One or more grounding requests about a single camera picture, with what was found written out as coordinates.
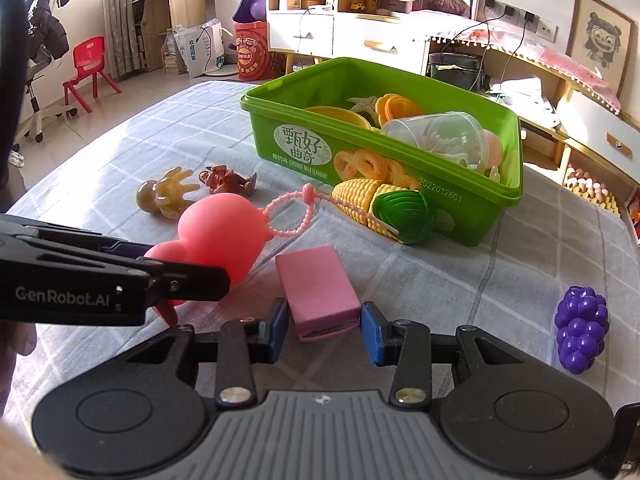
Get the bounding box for person's left hand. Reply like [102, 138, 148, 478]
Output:
[0, 321, 37, 357]

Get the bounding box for patterned curtain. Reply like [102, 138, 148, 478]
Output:
[102, 0, 138, 81]

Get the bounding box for toy corn cob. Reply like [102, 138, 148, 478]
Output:
[332, 179, 441, 246]

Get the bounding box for green plastic box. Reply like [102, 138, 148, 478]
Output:
[239, 56, 524, 247]

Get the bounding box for pink fringed cloth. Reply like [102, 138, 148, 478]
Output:
[435, 15, 621, 111]

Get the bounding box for red plastic chair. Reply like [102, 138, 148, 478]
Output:
[63, 36, 122, 113]

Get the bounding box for yellow toy pot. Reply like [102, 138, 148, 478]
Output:
[305, 105, 373, 133]

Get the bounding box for white plastic bag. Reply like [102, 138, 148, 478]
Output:
[492, 77, 561, 128]

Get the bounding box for orange toy lid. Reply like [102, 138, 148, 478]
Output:
[375, 92, 426, 128]

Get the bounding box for white wooden tv cabinet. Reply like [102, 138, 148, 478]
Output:
[265, 0, 640, 201]

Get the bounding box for white office chair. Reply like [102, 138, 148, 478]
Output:
[15, 0, 76, 143]

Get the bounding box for pink rectangular box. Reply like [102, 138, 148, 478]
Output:
[275, 245, 362, 343]

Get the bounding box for white paper bag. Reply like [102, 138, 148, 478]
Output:
[172, 20, 226, 78]

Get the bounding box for framed cartoon poster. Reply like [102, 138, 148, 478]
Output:
[567, 0, 636, 98]

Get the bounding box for wooden bookshelf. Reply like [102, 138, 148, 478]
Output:
[132, 0, 216, 73]

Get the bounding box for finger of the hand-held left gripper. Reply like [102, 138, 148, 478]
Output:
[120, 259, 232, 311]
[102, 239, 167, 262]

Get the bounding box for wall power sockets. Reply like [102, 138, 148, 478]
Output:
[482, 0, 558, 41]

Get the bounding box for black jacket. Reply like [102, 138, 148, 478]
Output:
[22, 0, 71, 66]

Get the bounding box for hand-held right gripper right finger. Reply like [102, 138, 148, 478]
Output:
[360, 301, 526, 409]

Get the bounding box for red bucket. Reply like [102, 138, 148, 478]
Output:
[234, 21, 273, 81]

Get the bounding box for purple toy grapes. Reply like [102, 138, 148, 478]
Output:
[554, 286, 611, 375]

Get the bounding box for pink capsule egg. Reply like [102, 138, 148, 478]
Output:
[482, 129, 505, 173]

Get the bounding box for black bag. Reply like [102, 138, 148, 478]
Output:
[430, 52, 483, 93]

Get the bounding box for clear cotton swab jar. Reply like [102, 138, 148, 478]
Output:
[382, 111, 491, 176]

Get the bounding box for small brown figurine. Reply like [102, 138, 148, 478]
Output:
[198, 164, 257, 196]

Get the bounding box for egg tray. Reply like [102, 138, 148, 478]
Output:
[562, 165, 621, 216]

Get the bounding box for white starfish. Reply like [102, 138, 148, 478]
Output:
[347, 96, 378, 126]

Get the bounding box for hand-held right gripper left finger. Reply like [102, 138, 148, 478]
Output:
[125, 299, 292, 409]

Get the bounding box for tan octopus toy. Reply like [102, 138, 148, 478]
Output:
[136, 166, 202, 220]

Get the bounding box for grey checked tablecloth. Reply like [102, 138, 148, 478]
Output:
[2, 80, 640, 480]

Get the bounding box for pink pig toy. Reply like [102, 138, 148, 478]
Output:
[144, 183, 333, 328]

